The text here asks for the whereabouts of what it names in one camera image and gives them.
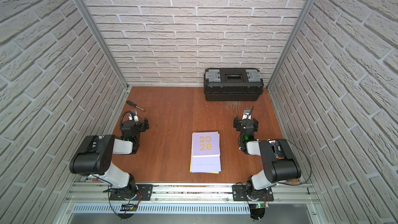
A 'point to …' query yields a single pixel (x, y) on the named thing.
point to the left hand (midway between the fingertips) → (138, 116)
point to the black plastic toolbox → (232, 84)
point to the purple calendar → (205, 152)
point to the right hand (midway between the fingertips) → (247, 117)
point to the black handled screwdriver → (134, 105)
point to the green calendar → (190, 165)
